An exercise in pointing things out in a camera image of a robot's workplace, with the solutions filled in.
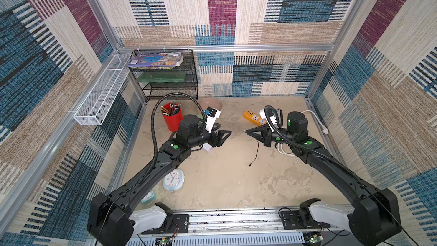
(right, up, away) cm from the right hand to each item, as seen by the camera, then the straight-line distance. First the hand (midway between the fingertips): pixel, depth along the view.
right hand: (250, 133), depth 74 cm
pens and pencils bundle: (-39, +12, +23) cm, 47 cm away
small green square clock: (-45, -30, +5) cm, 54 cm away
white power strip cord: (+51, -1, +32) cm, 60 cm away
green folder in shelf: (-47, +30, +25) cm, 61 cm away
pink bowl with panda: (-19, +16, +38) cm, 46 cm away
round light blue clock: (-35, -24, +9) cm, 44 cm away
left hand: (-11, +2, 0) cm, 11 cm away
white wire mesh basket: (-65, +10, -4) cm, 66 cm away
